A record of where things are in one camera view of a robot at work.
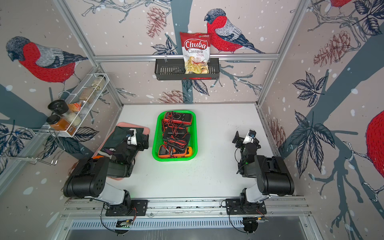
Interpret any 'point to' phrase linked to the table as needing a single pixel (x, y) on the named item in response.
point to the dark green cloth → (119, 133)
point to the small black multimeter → (176, 130)
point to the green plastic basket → (157, 138)
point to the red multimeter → (182, 118)
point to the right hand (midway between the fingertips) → (244, 132)
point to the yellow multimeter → (189, 151)
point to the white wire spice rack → (80, 102)
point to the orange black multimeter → (164, 152)
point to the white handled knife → (112, 149)
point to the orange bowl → (98, 157)
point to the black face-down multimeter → (179, 141)
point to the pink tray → (146, 130)
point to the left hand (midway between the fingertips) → (142, 131)
